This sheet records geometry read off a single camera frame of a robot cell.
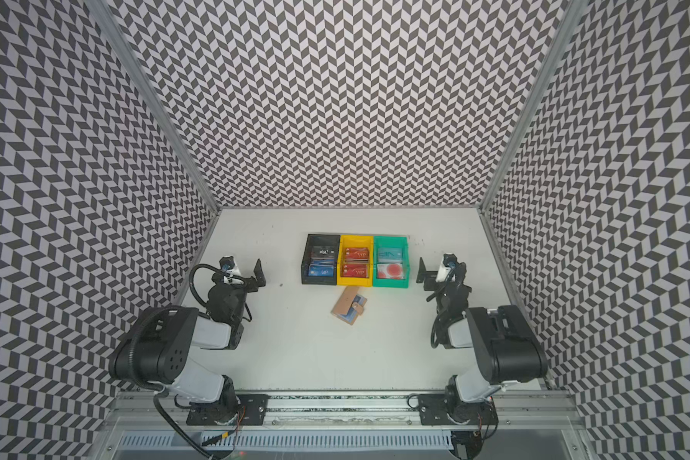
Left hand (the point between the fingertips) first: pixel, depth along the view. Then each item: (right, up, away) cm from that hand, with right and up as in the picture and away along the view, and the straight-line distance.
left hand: (246, 262), depth 90 cm
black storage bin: (+22, -1, +9) cm, 24 cm away
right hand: (+61, 0, -1) cm, 61 cm away
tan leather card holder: (+33, -13, -3) cm, 36 cm away
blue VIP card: (+34, -15, -3) cm, 37 cm away
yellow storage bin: (+34, +6, +17) cm, 39 cm away
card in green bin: (+47, -1, +10) cm, 48 cm away
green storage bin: (+47, +6, +10) cm, 49 cm away
